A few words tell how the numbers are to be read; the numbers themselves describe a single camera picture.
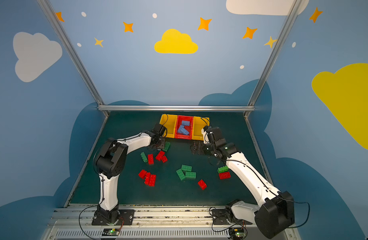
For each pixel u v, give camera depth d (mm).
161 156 957
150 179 857
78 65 905
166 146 1007
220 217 748
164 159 939
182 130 1074
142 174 865
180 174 883
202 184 841
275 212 388
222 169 905
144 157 949
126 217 748
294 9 701
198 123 1081
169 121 1213
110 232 704
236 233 715
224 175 885
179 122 1102
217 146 592
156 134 806
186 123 1139
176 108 1153
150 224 733
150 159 931
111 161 539
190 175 883
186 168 908
